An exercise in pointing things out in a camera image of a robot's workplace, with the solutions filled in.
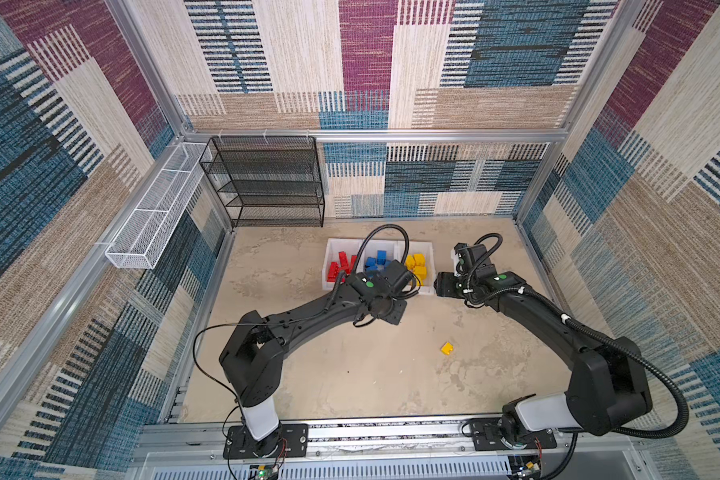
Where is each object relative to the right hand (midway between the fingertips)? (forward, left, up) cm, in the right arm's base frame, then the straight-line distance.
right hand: (446, 288), depth 87 cm
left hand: (-6, +15, +1) cm, 16 cm away
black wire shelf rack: (+44, +57, +6) cm, 73 cm away
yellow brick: (+17, +4, -8) cm, 19 cm away
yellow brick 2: (+16, +7, -9) cm, 20 cm away
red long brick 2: (+19, +31, -10) cm, 37 cm away
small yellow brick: (-14, 0, -11) cm, 17 cm away
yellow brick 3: (+12, +4, -9) cm, 16 cm away
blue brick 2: (+17, +20, -10) cm, 29 cm away
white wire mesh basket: (+16, +91, +7) cm, 92 cm away
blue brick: (+18, +17, -8) cm, 26 cm away
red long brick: (+13, +34, -8) cm, 37 cm away
